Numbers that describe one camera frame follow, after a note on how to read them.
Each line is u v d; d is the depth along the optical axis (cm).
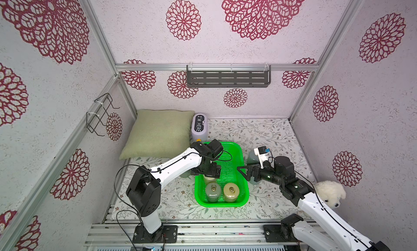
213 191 78
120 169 48
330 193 66
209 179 82
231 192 78
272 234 73
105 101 81
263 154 68
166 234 73
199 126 103
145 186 47
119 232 76
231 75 95
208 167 71
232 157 97
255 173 66
